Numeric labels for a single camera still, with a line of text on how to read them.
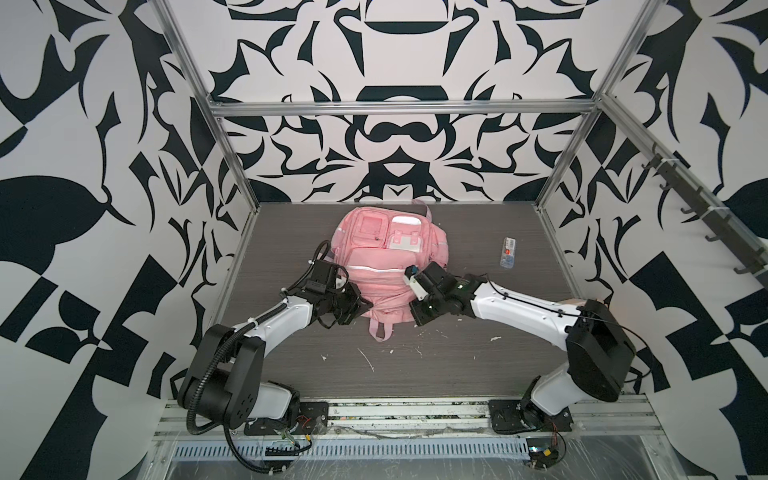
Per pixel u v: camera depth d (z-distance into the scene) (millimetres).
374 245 1000
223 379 425
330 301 743
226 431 691
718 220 576
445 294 644
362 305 845
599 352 435
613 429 729
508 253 1048
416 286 697
